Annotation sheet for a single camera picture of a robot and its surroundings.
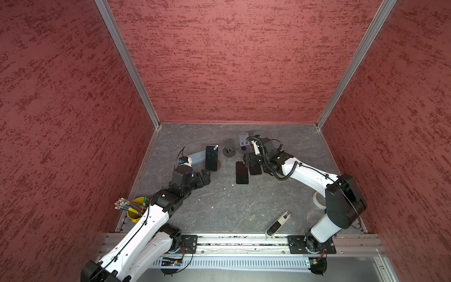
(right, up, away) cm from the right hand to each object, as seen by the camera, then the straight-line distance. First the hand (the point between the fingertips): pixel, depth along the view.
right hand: (249, 160), depth 89 cm
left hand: (-23, -7, -9) cm, 26 cm away
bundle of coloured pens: (-54, -15, -21) cm, 60 cm away
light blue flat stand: (-29, 0, +10) cm, 31 cm away
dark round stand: (-11, +4, +11) cm, 16 cm away
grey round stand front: (-1, +6, +18) cm, 19 cm away
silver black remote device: (+10, -28, -14) cm, 33 cm away
